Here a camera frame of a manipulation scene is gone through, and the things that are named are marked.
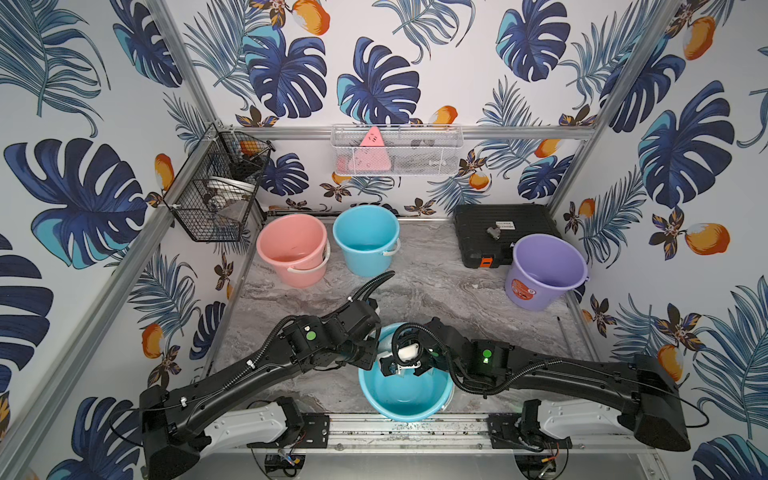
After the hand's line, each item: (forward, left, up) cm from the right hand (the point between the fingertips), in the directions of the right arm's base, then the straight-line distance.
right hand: (397, 329), depth 74 cm
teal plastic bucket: (+36, +10, -4) cm, 38 cm away
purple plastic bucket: (+22, -43, -3) cm, 48 cm away
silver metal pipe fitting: (+42, -35, -9) cm, 55 cm away
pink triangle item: (+48, +8, +19) cm, 52 cm away
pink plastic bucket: (+37, +35, -11) cm, 52 cm away
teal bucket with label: (-11, -2, -17) cm, 21 cm away
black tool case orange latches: (+42, -32, -9) cm, 53 cm away
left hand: (-5, +5, -4) cm, 8 cm away
